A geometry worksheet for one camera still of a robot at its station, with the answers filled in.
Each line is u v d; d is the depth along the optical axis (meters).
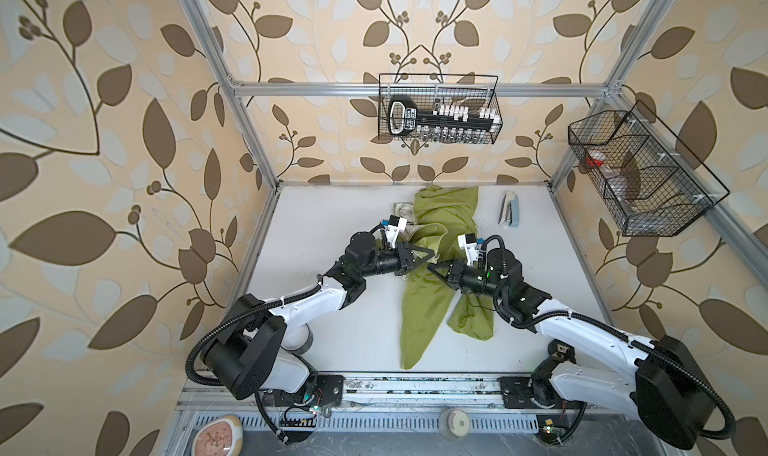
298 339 0.84
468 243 0.74
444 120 0.83
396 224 0.74
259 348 0.43
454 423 0.61
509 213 1.08
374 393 0.75
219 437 0.67
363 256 0.64
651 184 0.73
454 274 0.69
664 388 0.40
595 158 0.81
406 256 0.68
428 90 0.90
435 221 0.99
